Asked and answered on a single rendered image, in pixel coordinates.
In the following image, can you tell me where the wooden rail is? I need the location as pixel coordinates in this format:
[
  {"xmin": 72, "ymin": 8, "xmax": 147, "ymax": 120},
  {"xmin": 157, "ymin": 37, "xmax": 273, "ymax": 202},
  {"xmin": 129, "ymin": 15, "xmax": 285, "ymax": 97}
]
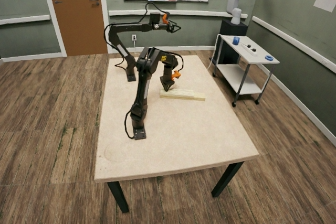
[{"xmin": 160, "ymin": 91, "xmax": 205, "ymax": 101}]

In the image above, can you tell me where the light wooden slat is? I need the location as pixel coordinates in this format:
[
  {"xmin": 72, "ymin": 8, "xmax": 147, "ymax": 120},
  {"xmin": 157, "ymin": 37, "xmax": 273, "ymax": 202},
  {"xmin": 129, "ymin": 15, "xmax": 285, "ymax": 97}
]
[{"xmin": 161, "ymin": 88, "xmax": 194, "ymax": 98}]

